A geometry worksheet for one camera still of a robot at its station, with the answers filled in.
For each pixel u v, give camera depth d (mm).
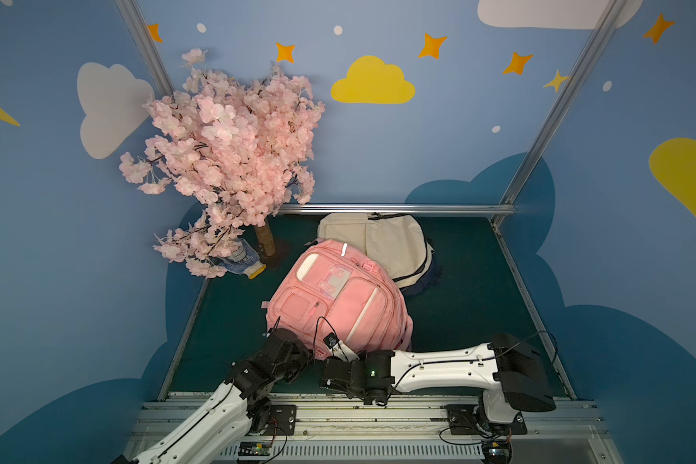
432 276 993
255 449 718
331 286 914
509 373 418
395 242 1054
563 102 860
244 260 1074
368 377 528
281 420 746
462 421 734
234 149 584
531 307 1013
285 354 652
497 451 731
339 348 675
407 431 736
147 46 735
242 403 545
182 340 929
